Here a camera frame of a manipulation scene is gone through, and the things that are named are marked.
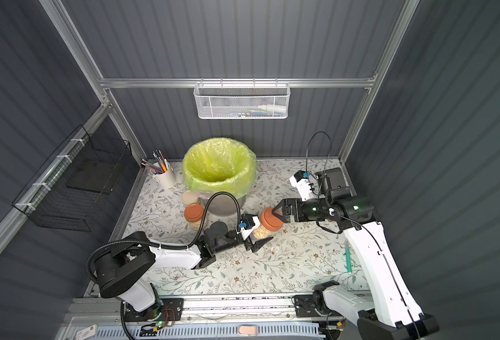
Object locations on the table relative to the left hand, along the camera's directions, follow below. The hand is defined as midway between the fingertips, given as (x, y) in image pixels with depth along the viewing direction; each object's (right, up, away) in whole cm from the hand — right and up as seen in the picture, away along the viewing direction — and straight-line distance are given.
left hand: (269, 230), depth 74 cm
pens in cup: (-52, +25, +31) cm, 65 cm away
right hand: (+5, +8, -8) cm, 13 cm away
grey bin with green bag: (-23, +25, +22) cm, 40 cm away
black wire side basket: (-69, +14, -1) cm, 71 cm away
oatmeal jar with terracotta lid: (-1, +4, -7) cm, 8 cm away
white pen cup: (-49, +18, +30) cm, 60 cm away
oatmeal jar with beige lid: (-35, +10, +23) cm, 43 cm away
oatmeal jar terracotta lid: (-31, +4, +16) cm, 35 cm away
